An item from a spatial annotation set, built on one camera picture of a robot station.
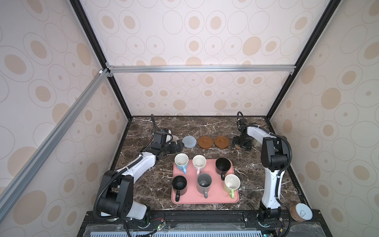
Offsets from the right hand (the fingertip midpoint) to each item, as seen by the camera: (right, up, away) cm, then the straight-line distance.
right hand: (239, 146), depth 103 cm
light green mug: (-11, -17, -22) cm, 30 cm away
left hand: (-39, +4, -15) cm, 42 cm away
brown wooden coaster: (-24, +3, +1) cm, 24 cm away
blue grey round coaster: (-35, +3, +1) cm, 35 cm away
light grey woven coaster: (-46, +5, +4) cm, 46 cm away
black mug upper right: (-15, -10, -15) cm, 23 cm away
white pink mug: (-29, -8, -13) cm, 33 cm away
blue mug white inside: (-40, -7, -13) cm, 42 cm away
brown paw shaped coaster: (-3, 0, -3) cm, 4 cm away
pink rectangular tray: (-19, -24, -20) cm, 37 cm away
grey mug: (-26, -18, -19) cm, 37 cm away
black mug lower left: (-40, -19, -20) cm, 49 cm away
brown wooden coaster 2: (-12, +3, +1) cm, 13 cm away
